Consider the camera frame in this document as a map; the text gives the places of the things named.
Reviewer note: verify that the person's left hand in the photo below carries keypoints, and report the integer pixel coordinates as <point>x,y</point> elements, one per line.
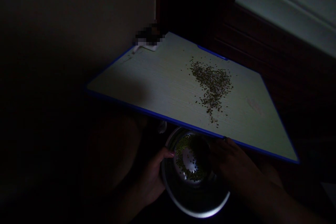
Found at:
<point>153,174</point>

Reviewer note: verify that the person's right hand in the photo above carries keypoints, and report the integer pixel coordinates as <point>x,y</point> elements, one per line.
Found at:
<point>236,161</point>

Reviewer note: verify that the person's right fingers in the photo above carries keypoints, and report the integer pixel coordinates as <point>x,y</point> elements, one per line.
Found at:
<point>226,142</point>

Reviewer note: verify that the round steel bowl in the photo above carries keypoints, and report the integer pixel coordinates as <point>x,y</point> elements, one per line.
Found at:
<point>194,197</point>

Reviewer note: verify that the green beans in bowl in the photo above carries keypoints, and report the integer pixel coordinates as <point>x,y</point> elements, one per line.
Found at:
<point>183,145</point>

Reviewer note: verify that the scattered pile of green beans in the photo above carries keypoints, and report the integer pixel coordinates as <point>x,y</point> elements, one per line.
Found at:
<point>212,82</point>

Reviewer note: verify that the white table with blue edge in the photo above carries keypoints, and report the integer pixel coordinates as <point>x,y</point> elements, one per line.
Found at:
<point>157,85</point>

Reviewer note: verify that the small white object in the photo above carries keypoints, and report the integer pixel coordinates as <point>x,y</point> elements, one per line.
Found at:
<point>147,47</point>

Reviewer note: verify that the white moulded panel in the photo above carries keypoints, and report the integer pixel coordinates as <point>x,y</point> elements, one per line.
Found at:
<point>291,6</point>

